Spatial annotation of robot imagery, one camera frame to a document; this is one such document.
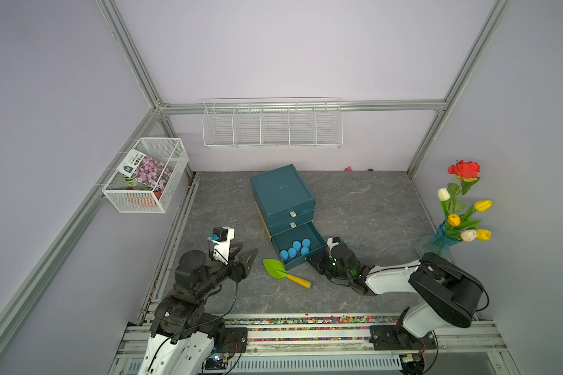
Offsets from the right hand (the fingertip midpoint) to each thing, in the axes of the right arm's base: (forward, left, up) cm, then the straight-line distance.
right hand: (304, 257), depth 86 cm
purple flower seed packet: (+16, +51, +29) cm, 61 cm away
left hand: (-6, +17, +19) cm, 26 cm away
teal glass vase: (+1, -48, +7) cm, 48 cm away
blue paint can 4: (+7, -1, -2) cm, 7 cm away
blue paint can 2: (+3, +5, -2) cm, 5 cm away
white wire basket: (+10, +57, +24) cm, 62 cm away
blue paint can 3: (+6, +3, -2) cm, 7 cm away
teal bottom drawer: (+7, +8, -1) cm, 11 cm away
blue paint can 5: (+4, -1, -2) cm, 5 cm away
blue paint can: (+2, +8, -3) cm, 8 cm away
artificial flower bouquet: (0, -45, +23) cm, 51 cm away
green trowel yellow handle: (-3, +11, -5) cm, 12 cm away
